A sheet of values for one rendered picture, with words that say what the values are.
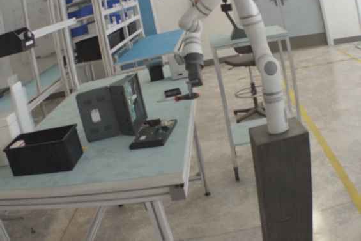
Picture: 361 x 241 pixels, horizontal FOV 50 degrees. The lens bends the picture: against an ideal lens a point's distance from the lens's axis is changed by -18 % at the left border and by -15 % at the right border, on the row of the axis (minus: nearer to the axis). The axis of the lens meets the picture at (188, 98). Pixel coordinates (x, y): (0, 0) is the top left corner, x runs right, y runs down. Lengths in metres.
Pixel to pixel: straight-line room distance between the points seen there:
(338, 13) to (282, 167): 6.99
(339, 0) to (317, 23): 0.75
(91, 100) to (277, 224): 1.01
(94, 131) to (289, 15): 6.99
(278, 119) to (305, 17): 6.76
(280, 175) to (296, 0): 6.81
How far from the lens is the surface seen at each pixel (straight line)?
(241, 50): 4.64
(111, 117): 1.81
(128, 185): 1.33
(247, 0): 1.81
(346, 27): 8.80
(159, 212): 1.39
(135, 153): 1.58
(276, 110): 1.89
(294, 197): 1.99
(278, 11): 8.47
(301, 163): 1.92
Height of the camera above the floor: 1.52
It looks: 14 degrees down
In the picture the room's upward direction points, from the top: 12 degrees counter-clockwise
